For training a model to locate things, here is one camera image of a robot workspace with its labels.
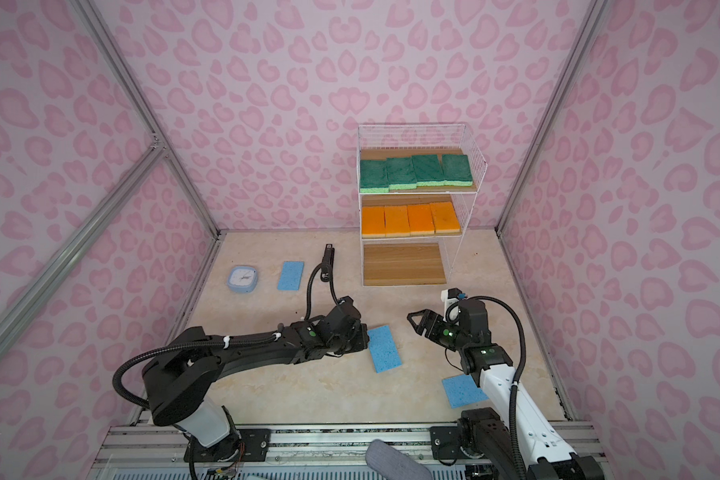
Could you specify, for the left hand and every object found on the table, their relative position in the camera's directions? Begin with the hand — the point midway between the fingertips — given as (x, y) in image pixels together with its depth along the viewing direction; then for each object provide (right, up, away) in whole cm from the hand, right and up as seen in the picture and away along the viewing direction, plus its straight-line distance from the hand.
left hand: (376, 335), depth 83 cm
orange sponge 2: (+6, +32, +2) cm, 33 cm away
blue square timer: (-46, +14, +20) cm, 52 cm away
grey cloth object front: (+3, -25, -15) cm, 29 cm away
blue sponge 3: (+23, -14, -3) cm, 27 cm away
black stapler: (-17, +19, +25) cm, 36 cm away
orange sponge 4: (+20, +33, +3) cm, 39 cm away
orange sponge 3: (+13, +33, +3) cm, 35 cm away
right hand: (+11, +5, -4) cm, 13 cm away
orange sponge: (-1, +32, +2) cm, 32 cm away
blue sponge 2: (+2, -5, 0) cm, 5 cm away
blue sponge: (-30, +15, +23) cm, 41 cm away
